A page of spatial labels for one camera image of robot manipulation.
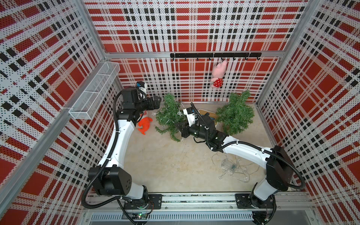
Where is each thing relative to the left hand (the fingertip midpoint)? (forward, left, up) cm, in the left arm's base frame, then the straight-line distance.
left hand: (156, 98), depth 78 cm
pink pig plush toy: (+25, -39, -1) cm, 46 cm away
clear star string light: (-9, -13, -3) cm, 16 cm away
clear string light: (-27, -46, -33) cm, 62 cm away
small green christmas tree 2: (-5, -47, -9) cm, 48 cm away
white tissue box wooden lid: (+14, -29, -28) cm, 43 cm away
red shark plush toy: (+4, +14, -28) cm, 32 cm away
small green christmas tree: (-8, -8, -7) cm, 13 cm away
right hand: (-14, -12, -6) cm, 19 cm away
